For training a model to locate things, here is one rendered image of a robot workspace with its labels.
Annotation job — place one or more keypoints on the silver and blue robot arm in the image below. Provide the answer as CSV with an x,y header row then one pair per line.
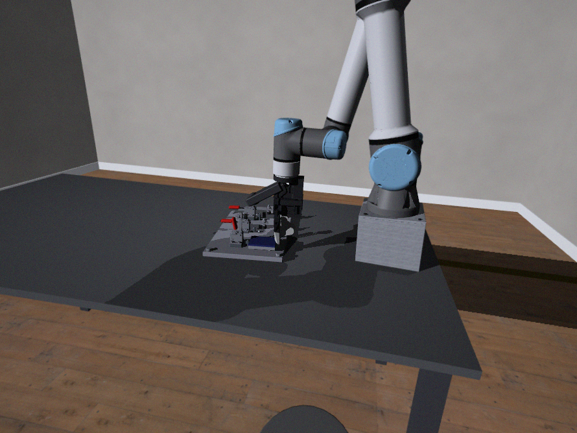
x,y
395,157

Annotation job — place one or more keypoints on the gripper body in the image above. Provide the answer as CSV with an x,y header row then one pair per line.
x,y
289,199

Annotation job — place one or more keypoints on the black toggle clamp with red handle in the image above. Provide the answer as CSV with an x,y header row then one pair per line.
x,y
251,210

